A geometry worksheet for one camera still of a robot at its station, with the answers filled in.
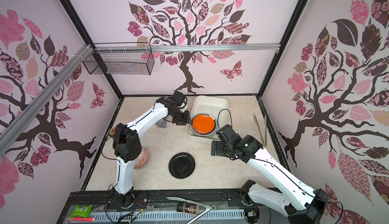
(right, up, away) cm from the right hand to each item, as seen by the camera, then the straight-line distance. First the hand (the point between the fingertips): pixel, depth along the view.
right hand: (219, 148), depth 74 cm
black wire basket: (-51, +52, +21) cm, 76 cm away
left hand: (-16, +11, +15) cm, 24 cm away
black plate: (-20, -12, +10) cm, 25 cm away
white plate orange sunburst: (-7, +3, +20) cm, 22 cm away
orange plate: (-7, +9, +29) cm, 31 cm away
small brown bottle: (-15, -26, -5) cm, 31 cm away
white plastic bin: (+5, +21, +40) cm, 45 cm away
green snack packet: (-66, -29, -4) cm, 72 cm away
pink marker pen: (-64, -32, -5) cm, 72 cm away
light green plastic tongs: (-19, -25, -1) cm, 32 cm away
